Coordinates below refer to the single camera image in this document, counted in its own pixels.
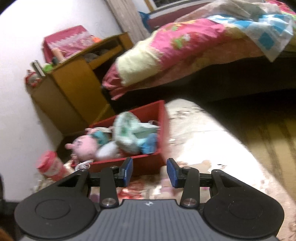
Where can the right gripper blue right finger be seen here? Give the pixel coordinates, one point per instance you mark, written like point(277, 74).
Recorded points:
point(188, 179)

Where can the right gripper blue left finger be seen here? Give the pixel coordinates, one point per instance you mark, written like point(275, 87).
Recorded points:
point(110, 179)

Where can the pink pig plush toy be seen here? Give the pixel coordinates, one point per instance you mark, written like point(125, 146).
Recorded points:
point(86, 146)

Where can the blue face mask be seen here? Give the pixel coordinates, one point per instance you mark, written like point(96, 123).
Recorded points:
point(149, 146)

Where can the mint green towel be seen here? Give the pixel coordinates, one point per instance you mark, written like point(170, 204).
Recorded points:
point(129, 132)

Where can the pink lidded plastic cup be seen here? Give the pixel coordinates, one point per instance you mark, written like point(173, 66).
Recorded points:
point(50, 165)

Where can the red cardboard box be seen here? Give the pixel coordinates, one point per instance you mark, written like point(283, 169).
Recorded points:
point(143, 164)

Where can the wooden desk cabinet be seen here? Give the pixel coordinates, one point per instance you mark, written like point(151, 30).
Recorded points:
point(71, 94)

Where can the red white plush doll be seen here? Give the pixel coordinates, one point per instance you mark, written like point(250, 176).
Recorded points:
point(32, 79)

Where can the green plush toy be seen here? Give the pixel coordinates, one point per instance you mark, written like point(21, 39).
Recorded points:
point(47, 68)

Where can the dark small jar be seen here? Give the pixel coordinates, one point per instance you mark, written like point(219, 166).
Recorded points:
point(55, 61)

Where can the pink cartoon quilt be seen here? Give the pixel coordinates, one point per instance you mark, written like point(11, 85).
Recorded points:
point(175, 51)

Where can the pink cylindrical cup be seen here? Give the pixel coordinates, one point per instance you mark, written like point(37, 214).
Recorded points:
point(58, 54)

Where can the steel thermos bottle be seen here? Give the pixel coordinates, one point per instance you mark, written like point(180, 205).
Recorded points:
point(38, 68)

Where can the pink cloth covered box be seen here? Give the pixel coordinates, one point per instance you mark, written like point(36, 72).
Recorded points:
point(68, 41)

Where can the left beige curtain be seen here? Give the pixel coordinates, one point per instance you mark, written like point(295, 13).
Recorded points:
point(129, 19)

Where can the blue plastic bag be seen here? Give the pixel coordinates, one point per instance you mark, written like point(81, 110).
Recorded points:
point(145, 20)

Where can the blue white checkered sheet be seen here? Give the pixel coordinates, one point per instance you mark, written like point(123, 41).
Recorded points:
point(269, 24)

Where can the window with metal bars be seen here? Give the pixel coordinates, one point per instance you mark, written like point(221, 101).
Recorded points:
point(160, 5)

